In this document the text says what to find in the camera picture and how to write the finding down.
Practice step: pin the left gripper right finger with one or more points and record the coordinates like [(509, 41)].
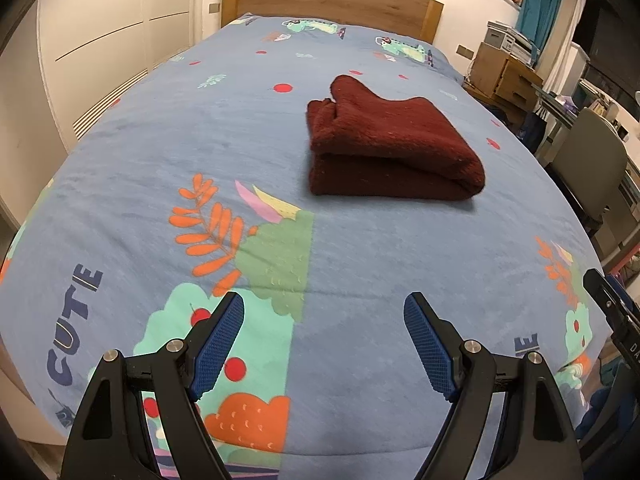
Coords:
[(534, 437)]

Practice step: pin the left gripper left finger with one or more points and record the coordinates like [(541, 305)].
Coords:
[(110, 437)]

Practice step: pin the dark red knitted sweater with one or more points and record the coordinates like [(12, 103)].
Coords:
[(364, 145)]

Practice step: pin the blue patterned bed cover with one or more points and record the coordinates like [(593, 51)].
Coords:
[(196, 184)]

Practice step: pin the grey desk chair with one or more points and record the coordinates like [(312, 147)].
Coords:
[(589, 167)]

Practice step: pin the white desk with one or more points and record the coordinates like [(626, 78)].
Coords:
[(562, 117)]

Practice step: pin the wooden nightstand drawers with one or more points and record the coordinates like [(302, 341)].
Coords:
[(500, 80)]

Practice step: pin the white wardrobe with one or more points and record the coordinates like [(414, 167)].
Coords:
[(93, 51)]

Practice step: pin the wooden headboard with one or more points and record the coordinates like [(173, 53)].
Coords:
[(418, 19)]

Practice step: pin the grey white printer box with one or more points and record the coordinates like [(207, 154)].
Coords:
[(503, 37)]

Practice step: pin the teal right curtain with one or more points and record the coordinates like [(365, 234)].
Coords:
[(535, 22)]

